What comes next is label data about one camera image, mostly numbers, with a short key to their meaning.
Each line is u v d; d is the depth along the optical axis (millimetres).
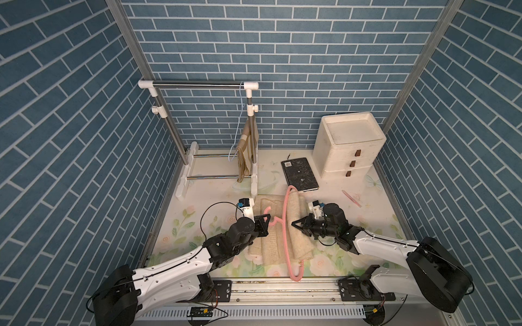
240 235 566
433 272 428
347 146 906
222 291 737
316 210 791
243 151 838
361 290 676
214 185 1048
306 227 735
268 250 806
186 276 502
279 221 813
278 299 728
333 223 669
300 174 1079
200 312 720
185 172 1050
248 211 696
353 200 990
